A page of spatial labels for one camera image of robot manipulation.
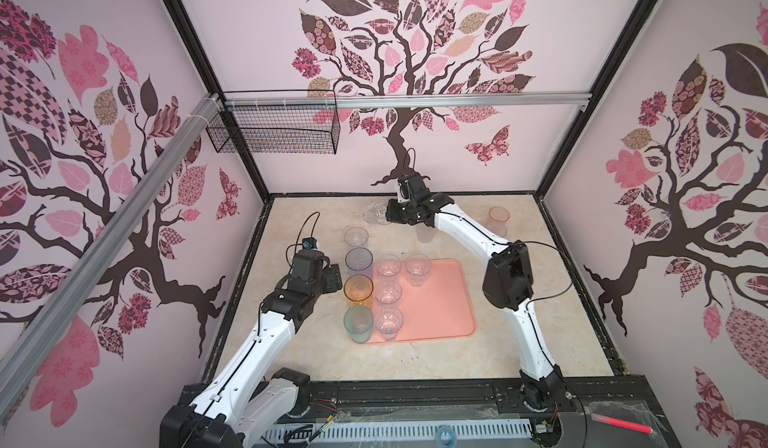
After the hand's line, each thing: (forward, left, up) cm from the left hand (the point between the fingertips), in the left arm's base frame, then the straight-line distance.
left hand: (327, 274), depth 82 cm
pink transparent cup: (+28, -58, -7) cm, 65 cm away
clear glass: (+9, -17, -9) cm, 21 cm away
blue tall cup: (+6, -8, -3) cm, 11 cm away
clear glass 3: (+20, -6, -10) cm, 23 cm away
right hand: (+23, -16, +3) cm, 28 cm away
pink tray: (-4, -34, -15) cm, 37 cm away
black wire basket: (+45, +19, +20) cm, 53 cm away
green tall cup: (-8, -8, -13) cm, 17 cm away
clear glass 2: (-9, -17, -13) cm, 23 cm away
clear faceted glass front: (-1, -17, -8) cm, 19 cm away
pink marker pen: (-34, -74, -12) cm, 82 cm away
